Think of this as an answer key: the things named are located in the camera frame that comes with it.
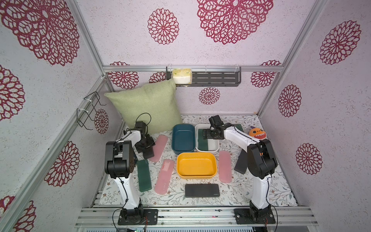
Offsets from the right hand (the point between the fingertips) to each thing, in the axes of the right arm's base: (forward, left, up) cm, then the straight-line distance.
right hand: (208, 132), depth 99 cm
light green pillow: (+6, +33, +20) cm, 39 cm away
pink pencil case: (-1, +35, -11) cm, 37 cm away
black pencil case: (-14, +40, -4) cm, 43 cm away
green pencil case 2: (-6, +4, -5) cm, 9 cm away
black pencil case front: (-36, +7, -7) cm, 37 cm away
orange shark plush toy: (+1, -34, -2) cm, 34 cm away
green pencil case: (-29, +40, -6) cm, 50 cm away
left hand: (-8, +41, -6) cm, 43 cm away
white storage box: (-4, -4, -9) cm, 11 cm away
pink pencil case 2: (-28, +28, -8) cm, 41 cm away
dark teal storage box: (-1, +18, -6) cm, 19 cm away
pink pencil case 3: (-20, -10, -10) cm, 25 cm away
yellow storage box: (-21, +8, -8) cm, 24 cm away
